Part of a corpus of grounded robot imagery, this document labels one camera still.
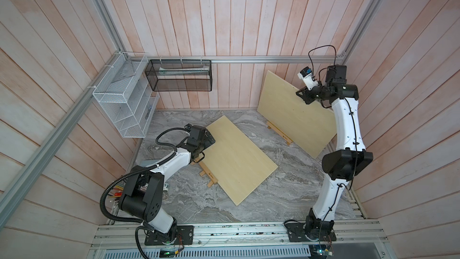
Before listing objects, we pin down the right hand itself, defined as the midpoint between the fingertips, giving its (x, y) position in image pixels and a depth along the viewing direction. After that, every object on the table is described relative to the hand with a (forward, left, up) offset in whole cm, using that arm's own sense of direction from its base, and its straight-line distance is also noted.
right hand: (298, 89), depth 84 cm
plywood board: (-15, -5, -10) cm, 19 cm away
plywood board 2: (-24, +30, -29) cm, 48 cm away
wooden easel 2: (-30, +45, -28) cm, 61 cm away
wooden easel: (-8, +2, -28) cm, 29 cm away
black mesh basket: (+21, +63, -6) cm, 67 cm away
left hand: (-16, +45, -22) cm, 53 cm away
